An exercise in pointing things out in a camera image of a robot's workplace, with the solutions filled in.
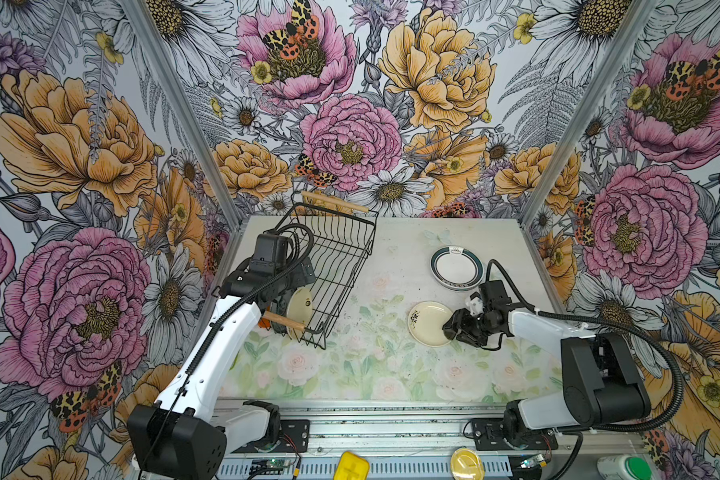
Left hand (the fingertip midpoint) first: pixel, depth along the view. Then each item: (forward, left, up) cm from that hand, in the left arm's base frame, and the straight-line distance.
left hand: (293, 281), depth 79 cm
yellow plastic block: (-38, -15, -19) cm, 45 cm away
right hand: (-8, -43, -18) cm, 48 cm away
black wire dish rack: (+29, -11, -15) cm, 35 cm away
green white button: (-40, -72, -12) cm, 83 cm away
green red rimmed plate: (+18, -50, -19) cm, 56 cm away
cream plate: (+2, +2, -18) cm, 18 cm away
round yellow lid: (-38, -42, -20) cm, 60 cm away
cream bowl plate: (-1, -37, -20) cm, 43 cm away
